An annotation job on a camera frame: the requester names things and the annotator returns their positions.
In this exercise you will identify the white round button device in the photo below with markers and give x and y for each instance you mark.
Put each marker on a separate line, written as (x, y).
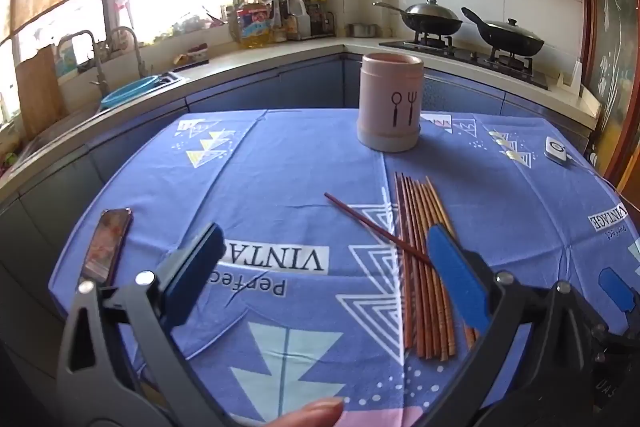
(556, 151)

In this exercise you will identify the black spice rack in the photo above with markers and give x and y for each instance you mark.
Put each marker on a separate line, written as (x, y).
(321, 18)

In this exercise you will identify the pink ceramic utensil holder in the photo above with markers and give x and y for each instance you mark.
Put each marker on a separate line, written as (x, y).
(390, 98)

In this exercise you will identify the blue plastic basin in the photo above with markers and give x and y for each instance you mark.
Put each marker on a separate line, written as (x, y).
(129, 92)

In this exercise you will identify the wok with steel lid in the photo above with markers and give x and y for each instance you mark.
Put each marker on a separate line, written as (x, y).
(427, 18)

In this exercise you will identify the light wooden chopstick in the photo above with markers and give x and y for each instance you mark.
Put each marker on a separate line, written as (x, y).
(469, 332)

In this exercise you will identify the smartphone on table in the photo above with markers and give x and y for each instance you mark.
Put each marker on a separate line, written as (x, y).
(103, 253)

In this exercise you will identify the blue patterned tablecloth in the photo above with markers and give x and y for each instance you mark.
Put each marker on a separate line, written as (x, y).
(306, 302)

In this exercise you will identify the brown wooden chopstick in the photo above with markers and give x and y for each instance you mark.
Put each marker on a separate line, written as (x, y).
(421, 344)
(444, 314)
(404, 266)
(426, 312)
(432, 286)

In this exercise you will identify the wooden cutting board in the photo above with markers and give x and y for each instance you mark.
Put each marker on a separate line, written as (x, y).
(41, 101)

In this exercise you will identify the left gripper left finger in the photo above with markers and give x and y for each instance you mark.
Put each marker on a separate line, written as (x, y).
(97, 385)

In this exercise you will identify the black pan with lid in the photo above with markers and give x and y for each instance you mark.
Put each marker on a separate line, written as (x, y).
(507, 37)

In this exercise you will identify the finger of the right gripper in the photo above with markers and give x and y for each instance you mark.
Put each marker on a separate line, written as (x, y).
(617, 290)

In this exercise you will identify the white plastic jug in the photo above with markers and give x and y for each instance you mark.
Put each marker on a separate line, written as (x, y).
(299, 26)

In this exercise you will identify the cooking oil bottle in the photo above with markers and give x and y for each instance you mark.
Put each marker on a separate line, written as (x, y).
(254, 22)

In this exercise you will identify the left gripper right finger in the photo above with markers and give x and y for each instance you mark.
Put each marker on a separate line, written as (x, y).
(532, 365)

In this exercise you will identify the dark red chopstick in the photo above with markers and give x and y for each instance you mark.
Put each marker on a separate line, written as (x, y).
(400, 243)

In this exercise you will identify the black gas stove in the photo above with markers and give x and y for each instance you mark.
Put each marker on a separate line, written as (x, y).
(515, 66)

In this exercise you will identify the glass painted door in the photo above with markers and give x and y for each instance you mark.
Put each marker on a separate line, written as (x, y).
(612, 76)

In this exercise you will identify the small steel pot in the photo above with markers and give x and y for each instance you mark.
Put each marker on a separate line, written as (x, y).
(362, 30)

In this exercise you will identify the steel kitchen faucet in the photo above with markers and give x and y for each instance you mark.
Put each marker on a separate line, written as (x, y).
(94, 58)

